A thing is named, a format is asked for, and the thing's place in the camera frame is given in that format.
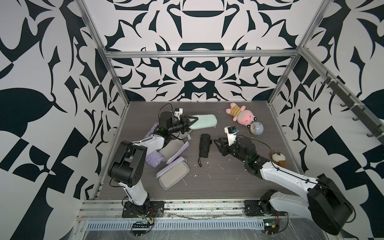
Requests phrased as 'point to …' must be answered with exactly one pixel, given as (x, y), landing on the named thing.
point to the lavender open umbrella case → (172, 174)
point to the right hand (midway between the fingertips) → (217, 137)
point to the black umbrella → (204, 143)
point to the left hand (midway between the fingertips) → (198, 117)
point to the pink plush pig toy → (244, 117)
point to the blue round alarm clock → (257, 128)
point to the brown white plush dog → (278, 158)
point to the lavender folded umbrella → (154, 158)
